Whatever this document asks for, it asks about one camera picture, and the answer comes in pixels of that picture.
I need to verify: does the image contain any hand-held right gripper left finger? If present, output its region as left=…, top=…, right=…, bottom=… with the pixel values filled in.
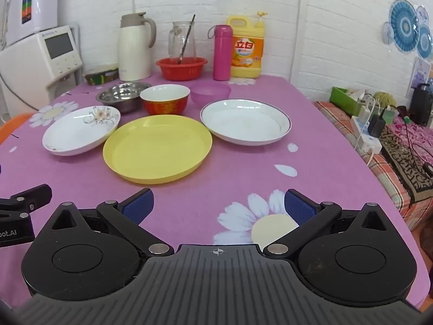
left=50, top=188, right=175, bottom=257

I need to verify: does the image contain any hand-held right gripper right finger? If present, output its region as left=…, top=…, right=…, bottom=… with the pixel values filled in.
left=262, top=189, right=390, bottom=258

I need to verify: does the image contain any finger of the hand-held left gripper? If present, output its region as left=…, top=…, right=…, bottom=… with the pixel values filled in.
left=0, top=184, right=53, bottom=215

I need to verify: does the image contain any yellow plastic plate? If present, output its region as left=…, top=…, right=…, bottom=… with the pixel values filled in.
left=102, top=114, right=213, bottom=185

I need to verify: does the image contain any white floral plate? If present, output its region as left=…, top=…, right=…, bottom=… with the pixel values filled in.
left=42, top=106, right=121, bottom=157

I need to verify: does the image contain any white ceramic bowl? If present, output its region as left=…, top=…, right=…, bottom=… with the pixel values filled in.
left=140, top=84, right=191, bottom=116

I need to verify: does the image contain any white blue-rimmed plate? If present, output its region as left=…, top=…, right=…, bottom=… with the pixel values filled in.
left=200, top=99, right=292, bottom=146

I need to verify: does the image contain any stainless steel bowl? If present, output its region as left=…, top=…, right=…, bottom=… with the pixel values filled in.
left=96, top=82, right=153, bottom=114

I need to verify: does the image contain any purple plastic bowl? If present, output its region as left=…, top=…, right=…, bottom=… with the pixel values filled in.
left=190, top=81, right=232, bottom=109

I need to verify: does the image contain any orange chair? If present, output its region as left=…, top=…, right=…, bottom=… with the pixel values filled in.
left=0, top=112, right=32, bottom=144

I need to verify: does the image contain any pink floral tablecloth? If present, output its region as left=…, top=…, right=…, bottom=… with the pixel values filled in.
left=0, top=74, right=422, bottom=312

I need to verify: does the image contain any plaid cloth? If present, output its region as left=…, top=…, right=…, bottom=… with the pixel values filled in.
left=313, top=100, right=433, bottom=231

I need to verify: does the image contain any white power strip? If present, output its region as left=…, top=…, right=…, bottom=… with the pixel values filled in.
left=350, top=115, right=383, bottom=154

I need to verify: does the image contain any black charger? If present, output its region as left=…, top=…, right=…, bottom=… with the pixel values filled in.
left=368, top=110, right=388, bottom=138

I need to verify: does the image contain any leopard pattern cloth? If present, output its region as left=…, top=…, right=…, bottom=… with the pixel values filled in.
left=379, top=127, right=433, bottom=204

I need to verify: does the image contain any green box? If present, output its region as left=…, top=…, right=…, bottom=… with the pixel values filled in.
left=330, top=87, right=364, bottom=117

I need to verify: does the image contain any white appliance with screen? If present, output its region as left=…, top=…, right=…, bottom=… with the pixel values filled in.
left=0, top=25, right=84, bottom=114

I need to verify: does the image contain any instant noodle bowl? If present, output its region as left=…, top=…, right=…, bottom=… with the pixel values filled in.
left=83, top=64, right=120, bottom=86

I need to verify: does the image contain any yellow scouring ball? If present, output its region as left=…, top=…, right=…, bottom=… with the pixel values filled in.
left=372, top=91, right=397, bottom=109

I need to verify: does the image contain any red plastic basket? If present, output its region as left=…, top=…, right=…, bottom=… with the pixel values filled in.
left=156, top=57, right=208, bottom=82

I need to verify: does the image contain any purple floral cloth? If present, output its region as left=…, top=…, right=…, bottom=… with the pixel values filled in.
left=389, top=115, right=433, bottom=163

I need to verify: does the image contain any yellow detergent bottle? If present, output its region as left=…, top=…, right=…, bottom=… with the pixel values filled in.
left=227, top=11, right=268, bottom=78

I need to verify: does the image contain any white thermos jug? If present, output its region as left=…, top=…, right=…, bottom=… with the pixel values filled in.
left=118, top=12, right=157, bottom=82

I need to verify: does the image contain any black appliance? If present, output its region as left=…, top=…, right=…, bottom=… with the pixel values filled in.
left=409, top=83, right=433, bottom=126

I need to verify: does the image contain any pink thermos bottle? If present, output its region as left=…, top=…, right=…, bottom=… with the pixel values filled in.
left=208, top=25, right=234, bottom=81

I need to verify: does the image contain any glass pitcher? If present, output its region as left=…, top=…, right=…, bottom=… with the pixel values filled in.
left=168, top=21, right=197, bottom=60

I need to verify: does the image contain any dark stirring stick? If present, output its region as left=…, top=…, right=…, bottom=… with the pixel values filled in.
left=178, top=14, right=196, bottom=65

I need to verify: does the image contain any black cable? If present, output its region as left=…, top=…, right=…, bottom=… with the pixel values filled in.
left=403, top=118, right=433, bottom=178

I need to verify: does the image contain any wall poster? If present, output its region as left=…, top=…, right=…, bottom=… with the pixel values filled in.
left=405, top=57, right=433, bottom=100

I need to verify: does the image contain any white wall pipe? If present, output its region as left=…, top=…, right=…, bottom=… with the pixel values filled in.
left=289, top=0, right=310, bottom=83

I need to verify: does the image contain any white wall water purifier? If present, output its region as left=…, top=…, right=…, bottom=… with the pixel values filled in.
left=0, top=0, right=65, bottom=46

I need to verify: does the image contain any blue fan wall decoration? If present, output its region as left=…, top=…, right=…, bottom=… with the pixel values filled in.
left=382, top=0, right=433, bottom=60

